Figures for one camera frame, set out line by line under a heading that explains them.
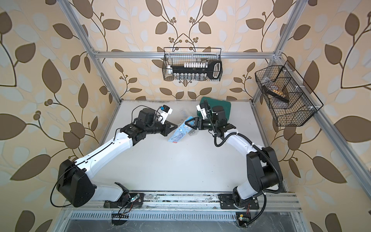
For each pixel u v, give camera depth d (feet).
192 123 2.56
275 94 2.43
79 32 2.66
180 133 2.71
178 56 2.99
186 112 3.77
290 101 2.45
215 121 2.25
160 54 2.99
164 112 2.27
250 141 1.66
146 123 2.00
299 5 2.31
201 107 2.52
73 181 1.32
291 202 2.48
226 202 2.41
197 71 2.80
